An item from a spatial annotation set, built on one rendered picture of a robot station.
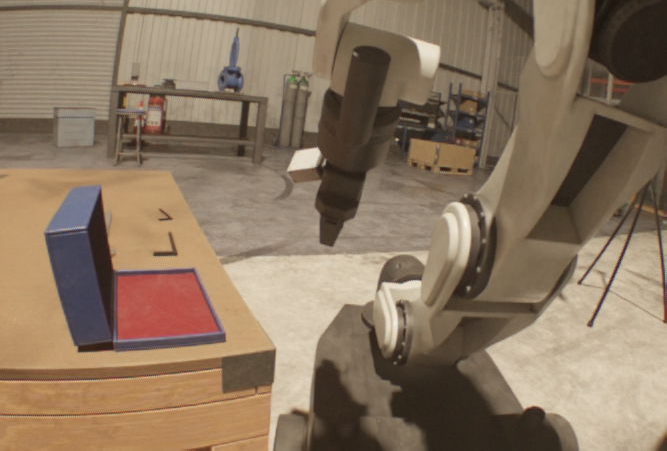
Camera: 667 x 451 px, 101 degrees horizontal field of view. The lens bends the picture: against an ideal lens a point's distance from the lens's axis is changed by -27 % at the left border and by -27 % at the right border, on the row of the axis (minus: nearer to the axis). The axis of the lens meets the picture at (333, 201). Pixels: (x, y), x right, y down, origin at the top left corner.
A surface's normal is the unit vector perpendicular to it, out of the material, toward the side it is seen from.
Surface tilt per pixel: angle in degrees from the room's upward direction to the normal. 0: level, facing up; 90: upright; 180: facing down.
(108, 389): 90
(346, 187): 127
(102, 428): 90
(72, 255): 90
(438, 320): 119
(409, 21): 90
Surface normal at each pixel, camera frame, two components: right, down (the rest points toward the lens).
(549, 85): -0.99, -0.12
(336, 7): -0.23, 0.73
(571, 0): -0.71, 0.19
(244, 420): 0.49, 0.25
